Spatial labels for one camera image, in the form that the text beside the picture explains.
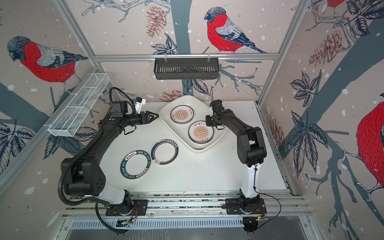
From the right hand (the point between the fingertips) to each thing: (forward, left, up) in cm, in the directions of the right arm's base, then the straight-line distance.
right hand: (208, 123), depth 99 cm
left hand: (-10, +30, +18) cm, 37 cm away
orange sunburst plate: (-4, +6, -6) cm, 9 cm away
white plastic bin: (+17, +6, -2) cm, 19 cm away
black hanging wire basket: (+33, +16, +21) cm, 42 cm away
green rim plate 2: (-28, +45, -6) cm, 53 cm away
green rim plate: (-19, +28, -6) cm, 35 cm away
